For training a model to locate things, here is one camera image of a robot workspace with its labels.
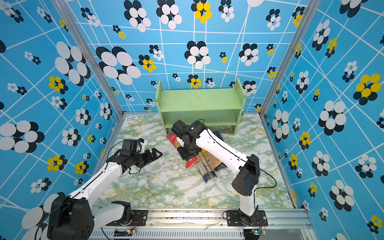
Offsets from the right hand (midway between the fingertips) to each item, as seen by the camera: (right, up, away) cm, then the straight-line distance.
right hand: (187, 156), depth 76 cm
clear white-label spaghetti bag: (+10, -9, +12) cm, 18 cm away
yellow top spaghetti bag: (+14, -5, +12) cm, 19 cm away
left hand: (-18, -1, +8) cm, 19 cm away
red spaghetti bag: (+2, -1, -8) cm, 8 cm away
